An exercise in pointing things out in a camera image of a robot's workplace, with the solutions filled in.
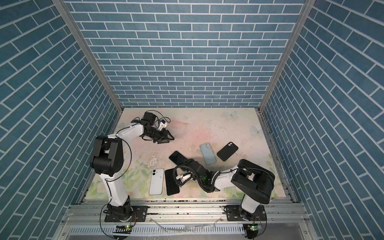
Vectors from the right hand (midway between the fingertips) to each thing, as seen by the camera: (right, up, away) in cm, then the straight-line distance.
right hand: (186, 158), depth 88 cm
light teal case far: (+13, +1, +9) cm, 16 cm away
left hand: (-10, +11, +5) cm, 16 cm away
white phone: (-17, -12, -3) cm, 21 cm away
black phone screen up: (-8, -14, -6) cm, 17 cm away
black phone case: (+24, +1, +9) cm, 26 cm away
